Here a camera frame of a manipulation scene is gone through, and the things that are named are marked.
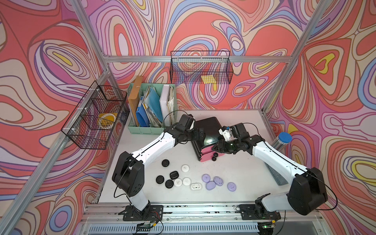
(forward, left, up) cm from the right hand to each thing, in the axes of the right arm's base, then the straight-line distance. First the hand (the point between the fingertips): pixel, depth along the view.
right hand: (216, 152), depth 82 cm
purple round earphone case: (-16, -8, -12) cm, 21 cm away
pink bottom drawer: (+1, +5, -8) cm, 9 cm away
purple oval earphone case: (-12, -1, -11) cm, 17 cm away
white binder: (+31, +30, +14) cm, 46 cm away
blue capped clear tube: (+3, -36, +4) cm, 36 cm away
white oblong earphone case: (-15, +12, -11) cm, 22 cm away
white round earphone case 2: (-12, +22, -11) cm, 28 cm away
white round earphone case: (-4, +18, -12) cm, 22 cm away
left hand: (+9, +8, +5) cm, 13 cm away
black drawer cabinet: (+1, +8, +4) cm, 9 cm away
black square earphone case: (-7, +25, -12) cm, 29 cm away
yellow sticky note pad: (+40, +1, +22) cm, 45 cm away
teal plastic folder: (+33, +38, +11) cm, 51 cm away
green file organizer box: (+26, +38, -7) cm, 47 cm away
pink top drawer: (0, +6, +2) cm, 6 cm away
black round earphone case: (0, +31, -12) cm, 33 cm away
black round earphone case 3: (-13, +27, -12) cm, 32 cm away
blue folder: (+24, +45, +6) cm, 52 cm away
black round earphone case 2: (-10, +33, -12) cm, 37 cm away
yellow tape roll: (+8, +55, +21) cm, 60 cm away
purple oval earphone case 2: (-14, +4, -12) cm, 19 cm away
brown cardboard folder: (+24, +45, +20) cm, 55 cm away
